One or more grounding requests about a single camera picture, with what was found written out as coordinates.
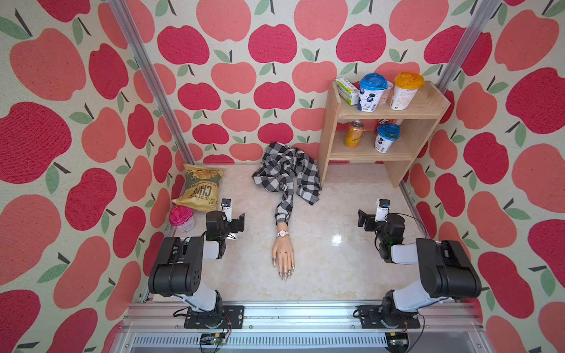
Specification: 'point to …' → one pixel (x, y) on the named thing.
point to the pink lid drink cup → (182, 218)
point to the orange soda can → (354, 134)
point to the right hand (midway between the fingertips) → (373, 214)
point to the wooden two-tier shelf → (417, 123)
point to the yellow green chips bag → (201, 187)
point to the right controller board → (397, 342)
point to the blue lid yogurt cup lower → (387, 133)
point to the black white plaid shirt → (281, 164)
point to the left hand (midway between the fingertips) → (234, 214)
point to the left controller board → (213, 339)
